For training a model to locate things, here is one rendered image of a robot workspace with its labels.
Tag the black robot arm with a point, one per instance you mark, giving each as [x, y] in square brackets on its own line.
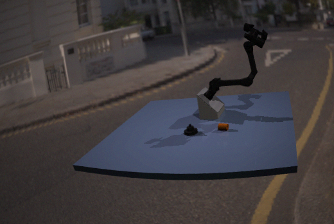
[217, 82]

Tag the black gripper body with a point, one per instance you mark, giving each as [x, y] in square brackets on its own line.
[247, 29]

